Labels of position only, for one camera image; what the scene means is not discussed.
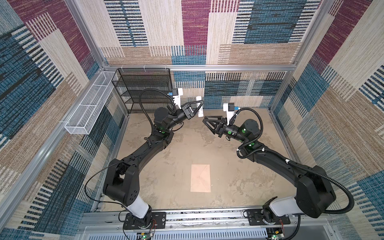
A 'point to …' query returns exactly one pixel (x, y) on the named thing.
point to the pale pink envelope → (200, 178)
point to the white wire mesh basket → (83, 118)
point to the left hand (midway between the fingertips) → (204, 101)
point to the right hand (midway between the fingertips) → (203, 121)
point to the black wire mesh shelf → (130, 82)
